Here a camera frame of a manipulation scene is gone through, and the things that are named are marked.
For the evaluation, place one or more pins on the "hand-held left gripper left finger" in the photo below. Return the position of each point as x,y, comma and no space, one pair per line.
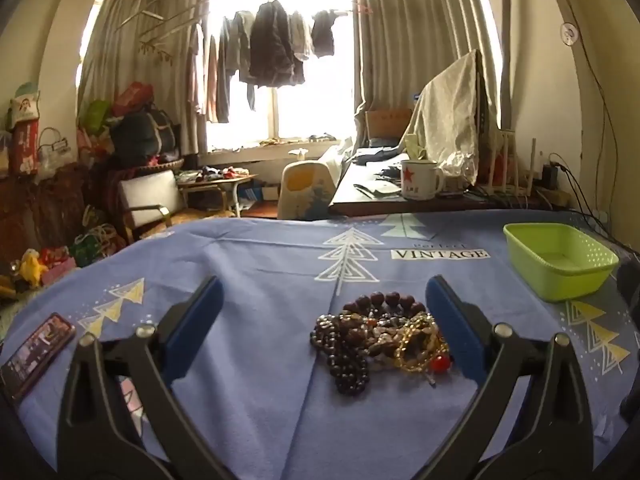
192,330

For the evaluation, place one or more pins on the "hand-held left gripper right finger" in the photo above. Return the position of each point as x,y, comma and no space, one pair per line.
452,330

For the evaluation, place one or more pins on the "red bead hair clip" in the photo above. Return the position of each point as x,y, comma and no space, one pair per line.
440,364

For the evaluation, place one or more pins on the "green plastic basket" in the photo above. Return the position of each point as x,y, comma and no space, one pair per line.
560,280

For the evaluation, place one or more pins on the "blue printed tablecloth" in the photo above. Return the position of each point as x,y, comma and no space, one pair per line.
270,270

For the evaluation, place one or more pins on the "chair with white cushion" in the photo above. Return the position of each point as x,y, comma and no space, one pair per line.
150,197

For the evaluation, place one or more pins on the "small wooden side table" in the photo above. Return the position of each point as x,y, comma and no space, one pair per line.
220,185

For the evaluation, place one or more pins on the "dark wooden desk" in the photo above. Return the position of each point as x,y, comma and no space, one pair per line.
370,200

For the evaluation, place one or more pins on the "white mug with red star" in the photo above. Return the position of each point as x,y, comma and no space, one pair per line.
417,180

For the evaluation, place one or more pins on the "smartphone in red case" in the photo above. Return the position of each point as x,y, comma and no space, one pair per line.
37,355

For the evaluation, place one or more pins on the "yellow plush toy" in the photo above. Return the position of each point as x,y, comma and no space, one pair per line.
31,267

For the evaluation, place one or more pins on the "white wooden rack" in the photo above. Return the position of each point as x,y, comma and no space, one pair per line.
502,160

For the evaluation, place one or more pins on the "white and yellow seat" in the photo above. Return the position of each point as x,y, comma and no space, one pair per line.
305,190

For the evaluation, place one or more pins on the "white router antenna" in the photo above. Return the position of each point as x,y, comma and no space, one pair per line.
532,165

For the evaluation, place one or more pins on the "black power adapter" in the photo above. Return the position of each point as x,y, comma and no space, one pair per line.
551,175

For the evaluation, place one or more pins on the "brown cabinet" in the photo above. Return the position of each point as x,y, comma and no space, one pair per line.
45,210

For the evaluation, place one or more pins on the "dark duffel bag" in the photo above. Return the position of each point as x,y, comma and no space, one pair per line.
145,135

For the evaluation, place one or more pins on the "cardboard box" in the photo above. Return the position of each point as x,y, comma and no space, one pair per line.
387,122

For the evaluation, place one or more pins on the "green bag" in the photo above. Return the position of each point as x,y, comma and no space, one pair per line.
95,115

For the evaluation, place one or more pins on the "red bag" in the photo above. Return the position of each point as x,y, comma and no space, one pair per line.
132,97

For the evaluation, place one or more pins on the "red diaper pack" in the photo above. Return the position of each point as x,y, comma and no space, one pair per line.
24,147

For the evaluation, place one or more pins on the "pink hanging garment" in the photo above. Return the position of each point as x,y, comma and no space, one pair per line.
205,75

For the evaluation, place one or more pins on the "beige curtain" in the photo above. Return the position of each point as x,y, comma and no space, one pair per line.
145,60
400,35

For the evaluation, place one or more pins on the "white cartoon print bag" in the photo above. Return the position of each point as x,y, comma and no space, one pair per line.
25,105

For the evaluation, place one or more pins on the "dark hanging jacket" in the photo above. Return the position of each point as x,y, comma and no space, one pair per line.
272,45

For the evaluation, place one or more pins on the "grey hanging garment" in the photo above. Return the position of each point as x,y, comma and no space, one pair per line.
300,35

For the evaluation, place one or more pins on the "metal ceiling drying rack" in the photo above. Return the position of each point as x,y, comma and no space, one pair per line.
175,15

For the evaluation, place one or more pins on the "small dark hanging garment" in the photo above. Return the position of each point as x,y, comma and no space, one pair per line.
322,32

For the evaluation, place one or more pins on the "round wall socket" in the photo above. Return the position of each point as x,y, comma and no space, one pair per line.
569,34

